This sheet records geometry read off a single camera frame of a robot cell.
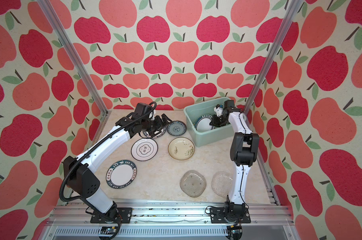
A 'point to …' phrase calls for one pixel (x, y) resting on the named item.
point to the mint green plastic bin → (216, 133)
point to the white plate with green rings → (144, 149)
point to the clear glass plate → (221, 183)
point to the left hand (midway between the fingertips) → (171, 126)
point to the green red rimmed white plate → (201, 123)
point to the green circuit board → (108, 230)
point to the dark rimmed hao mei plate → (121, 174)
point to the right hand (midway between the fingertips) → (214, 123)
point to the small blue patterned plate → (176, 128)
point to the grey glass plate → (192, 183)
